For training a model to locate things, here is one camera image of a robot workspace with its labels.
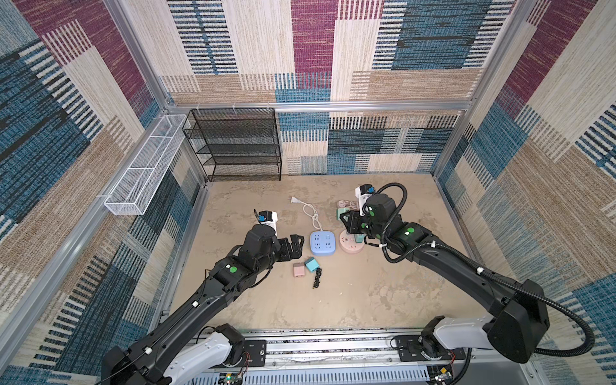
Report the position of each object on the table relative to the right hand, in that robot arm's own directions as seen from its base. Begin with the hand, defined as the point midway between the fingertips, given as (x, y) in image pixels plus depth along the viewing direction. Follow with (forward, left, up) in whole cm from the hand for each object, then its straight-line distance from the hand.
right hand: (344, 220), depth 79 cm
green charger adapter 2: (+4, -5, -18) cm, 19 cm away
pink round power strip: (+1, -4, -19) cm, 19 cm away
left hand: (-6, +16, 0) cm, 17 cm away
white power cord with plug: (+19, +11, -21) cm, 30 cm away
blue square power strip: (+2, +6, -18) cm, 19 cm away
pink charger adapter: (-8, +15, -20) cm, 26 cm away
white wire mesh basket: (+5, +61, +13) cm, 63 cm away
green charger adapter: (+3, +1, +1) cm, 3 cm away
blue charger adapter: (-6, +11, -19) cm, 23 cm away
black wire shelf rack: (+45, +43, -3) cm, 63 cm away
